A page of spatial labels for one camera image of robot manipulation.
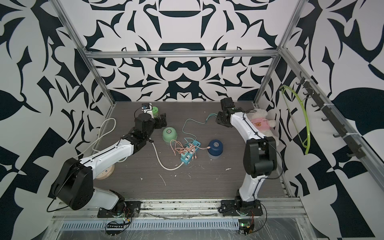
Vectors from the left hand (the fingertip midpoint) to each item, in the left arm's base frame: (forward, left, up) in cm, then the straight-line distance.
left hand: (157, 112), depth 85 cm
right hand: (+1, -38, -9) cm, 39 cm away
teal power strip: (-19, -16, -19) cm, 31 cm away
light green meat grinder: (-7, -6, -11) cm, 15 cm away
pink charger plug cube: (-14, -18, -15) cm, 27 cm away
